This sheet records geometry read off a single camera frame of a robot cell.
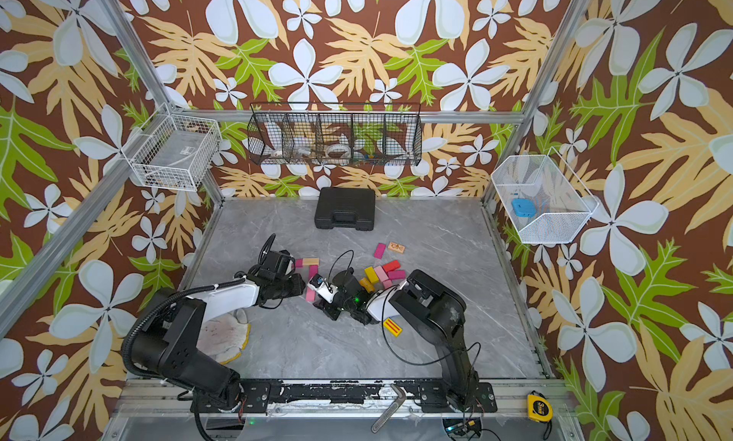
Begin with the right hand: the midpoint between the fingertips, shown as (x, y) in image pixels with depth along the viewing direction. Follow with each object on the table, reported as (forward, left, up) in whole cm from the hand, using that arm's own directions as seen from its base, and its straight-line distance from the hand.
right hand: (317, 299), depth 92 cm
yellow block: (+8, -18, +2) cm, 20 cm away
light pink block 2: (+8, -22, +2) cm, 23 cm away
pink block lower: (+5, -24, 0) cm, 24 cm away
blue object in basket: (+16, -63, +27) cm, 70 cm away
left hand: (+6, +5, +1) cm, 8 cm away
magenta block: (+10, +6, +7) cm, 13 cm away
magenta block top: (+19, -21, 0) cm, 29 cm away
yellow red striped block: (-9, -24, +1) cm, 26 cm away
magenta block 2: (+12, +3, -1) cm, 12 cm away
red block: (+12, -26, +1) cm, 28 cm away
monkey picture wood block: (+20, -27, +1) cm, 34 cm away
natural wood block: (+15, +4, 0) cm, 15 cm away
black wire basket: (+47, -4, +32) cm, 57 cm away
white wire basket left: (+31, +42, +36) cm, 63 cm away
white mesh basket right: (+19, -69, +27) cm, 76 cm away
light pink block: (+2, +2, 0) cm, 3 cm away
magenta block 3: (+9, -27, +1) cm, 28 cm away
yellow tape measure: (-31, -60, +3) cm, 67 cm away
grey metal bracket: (-31, -23, +1) cm, 38 cm away
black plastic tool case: (+36, -8, +5) cm, 38 cm away
